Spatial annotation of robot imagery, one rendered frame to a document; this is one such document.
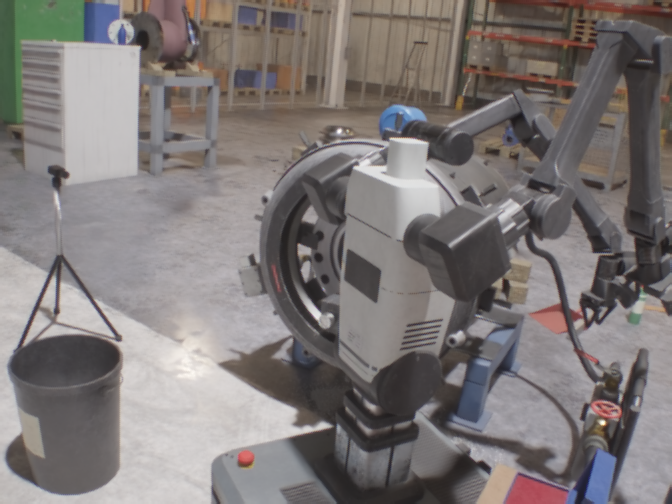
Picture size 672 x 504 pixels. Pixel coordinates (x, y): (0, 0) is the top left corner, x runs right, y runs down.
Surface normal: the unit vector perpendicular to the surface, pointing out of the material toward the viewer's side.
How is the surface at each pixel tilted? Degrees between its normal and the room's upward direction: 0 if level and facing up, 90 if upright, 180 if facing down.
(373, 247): 90
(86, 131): 90
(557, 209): 90
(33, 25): 90
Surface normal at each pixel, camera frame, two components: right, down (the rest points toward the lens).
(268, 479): 0.10, -0.95
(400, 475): 0.48, 0.32
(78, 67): 0.81, 0.25
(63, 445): 0.29, 0.37
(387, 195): -0.87, 0.07
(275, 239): -0.48, 0.22
